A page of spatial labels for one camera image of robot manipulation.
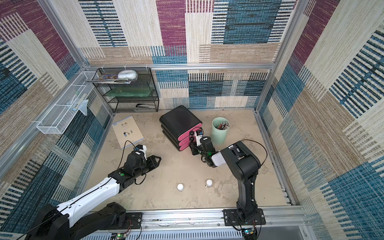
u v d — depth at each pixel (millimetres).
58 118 717
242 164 518
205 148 790
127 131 1083
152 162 742
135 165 639
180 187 811
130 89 1008
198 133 885
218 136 939
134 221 720
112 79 918
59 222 396
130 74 893
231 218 729
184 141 899
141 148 779
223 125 885
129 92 942
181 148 945
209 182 830
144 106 1103
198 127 910
